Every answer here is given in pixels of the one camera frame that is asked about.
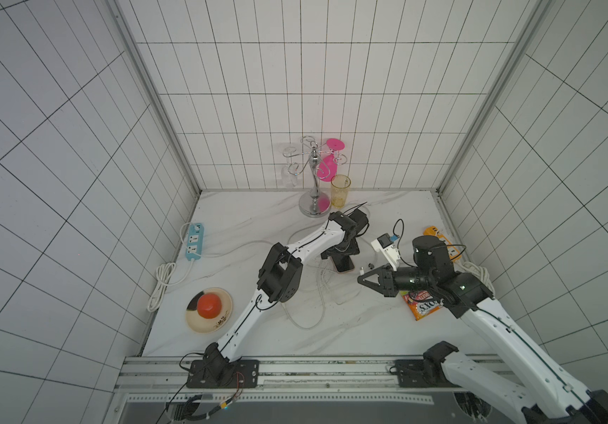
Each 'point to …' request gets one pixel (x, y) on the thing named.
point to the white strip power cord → (163, 276)
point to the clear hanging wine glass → (289, 173)
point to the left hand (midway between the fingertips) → (337, 256)
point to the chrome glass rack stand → (315, 204)
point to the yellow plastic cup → (339, 187)
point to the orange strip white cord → (479, 272)
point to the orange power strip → (454, 254)
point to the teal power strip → (195, 241)
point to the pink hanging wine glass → (328, 166)
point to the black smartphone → (343, 262)
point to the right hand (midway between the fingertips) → (353, 282)
